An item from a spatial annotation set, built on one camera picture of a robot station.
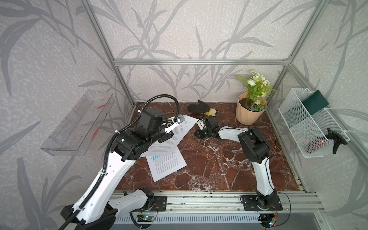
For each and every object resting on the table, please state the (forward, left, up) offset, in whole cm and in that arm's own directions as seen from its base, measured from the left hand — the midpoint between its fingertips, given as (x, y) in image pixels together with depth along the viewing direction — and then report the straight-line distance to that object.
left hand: (168, 122), depth 65 cm
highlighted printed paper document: (-7, +7, -35) cm, 36 cm away
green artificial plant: (+31, -52, -5) cm, 61 cm away
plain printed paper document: (+3, -5, -11) cm, 12 cm away
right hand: (+16, -13, -33) cm, 39 cm away
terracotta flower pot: (+22, -48, -22) cm, 58 cm away
